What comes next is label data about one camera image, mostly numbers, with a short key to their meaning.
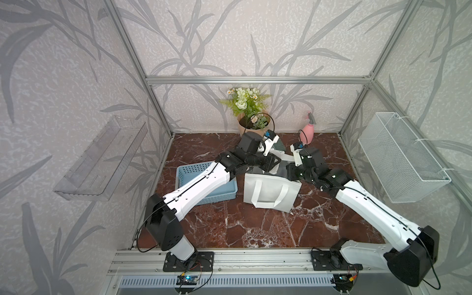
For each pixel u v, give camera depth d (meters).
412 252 0.37
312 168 0.57
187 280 0.71
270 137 0.64
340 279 0.77
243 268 0.73
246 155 0.57
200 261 0.73
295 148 0.68
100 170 0.68
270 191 0.77
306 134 1.12
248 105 0.94
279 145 1.11
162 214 0.41
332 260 0.67
